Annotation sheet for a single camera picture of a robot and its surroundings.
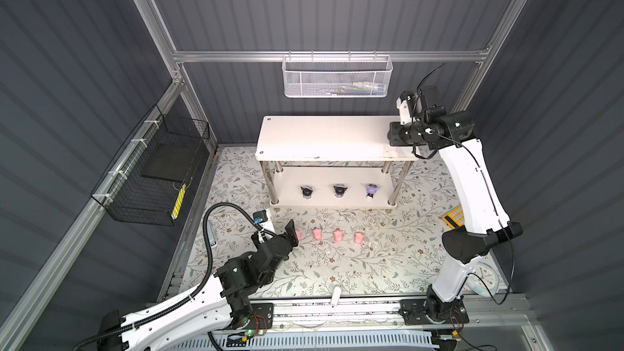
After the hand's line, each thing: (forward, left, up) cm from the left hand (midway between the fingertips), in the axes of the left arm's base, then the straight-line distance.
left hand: (284, 225), depth 75 cm
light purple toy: (+17, -33, -7) cm, 38 cm away
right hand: (+17, -35, +21) cm, 44 cm away
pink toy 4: (+1, -26, -15) cm, 30 cm away
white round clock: (-15, -66, -13) cm, 69 cm away
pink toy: (+5, -4, -16) cm, 17 cm away
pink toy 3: (+2, -18, -15) cm, 24 cm away
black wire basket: (+11, +41, +11) cm, 44 cm away
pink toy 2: (+4, -11, -15) cm, 18 cm away
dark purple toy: (+17, -7, -6) cm, 19 cm away
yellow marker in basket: (+7, +30, +9) cm, 32 cm away
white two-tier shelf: (+41, -20, -16) cm, 48 cm away
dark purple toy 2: (+16, -20, -6) cm, 26 cm away
